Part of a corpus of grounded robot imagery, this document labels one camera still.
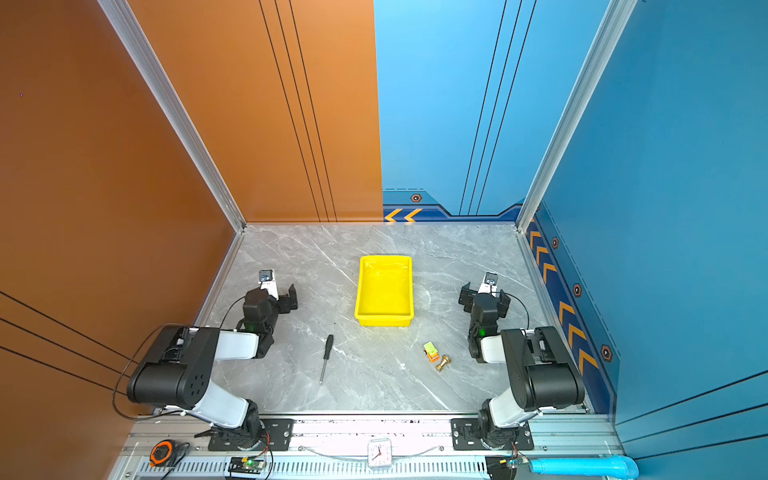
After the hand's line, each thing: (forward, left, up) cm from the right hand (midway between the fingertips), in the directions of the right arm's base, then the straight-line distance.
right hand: (485, 287), depth 93 cm
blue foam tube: (-45, -20, -5) cm, 50 cm away
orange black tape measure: (-43, +81, -4) cm, 92 cm away
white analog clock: (-43, +32, -6) cm, 54 cm away
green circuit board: (-45, +64, -8) cm, 79 cm away
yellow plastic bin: (+1, +32, -7) cm, 33 cm away
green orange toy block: (-19, +18, -5) cm, 27 cm away
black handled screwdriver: (-19, +48, -7) cm, 52 cm away
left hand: (+1, +66, +1) cm, 66 cm away
